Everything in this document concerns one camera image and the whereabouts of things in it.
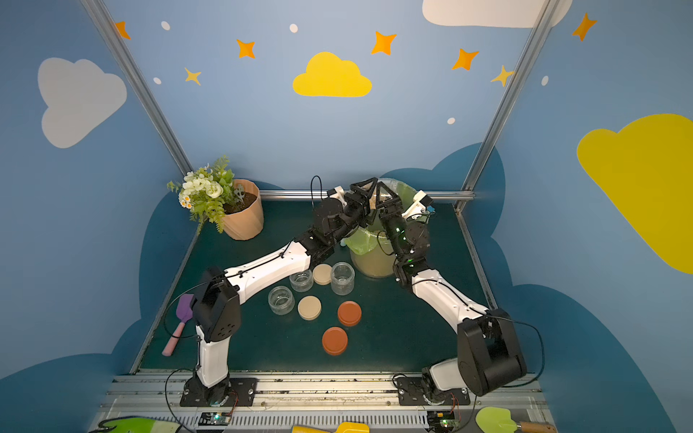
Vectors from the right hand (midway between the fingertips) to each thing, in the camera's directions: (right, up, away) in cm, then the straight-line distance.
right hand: (382, 187), depth 72 cm
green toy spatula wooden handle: (+30, -62, -2) cm, 69 cm away
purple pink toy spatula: (-64, -39, +16) cm, 77 cm away
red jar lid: (-13, -46, +10) cm, 49 cm away
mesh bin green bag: (-3, -16, +6) cm, 17 cm away
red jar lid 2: (-9, -40, +16) cm, 44 cm away
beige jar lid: (-19, -28, +23) cm, 41 cm away
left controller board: (-45, -62, -2) cm, 77 cm away
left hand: (+1, 0, -1) cm, 2 cm away
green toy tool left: (-65, -63, -3) cm, 90 cm away
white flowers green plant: (-54, 0, +12) cm, 56 cm away
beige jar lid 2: (-23, -38, +18) cm, 48 cm away
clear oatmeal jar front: (-33, -36, +20) cm, 52 cm away
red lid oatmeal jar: (-11, -29, +21) cm, 37 cm away
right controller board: (+16, -63, -2) cm, 65 cm away
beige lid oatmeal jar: (-25, -29, +18) cm, 43 cm away
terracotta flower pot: (-47, -7, +25) cm, 54 cm away
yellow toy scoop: (-11, -64, -3) cm, 65 cm away
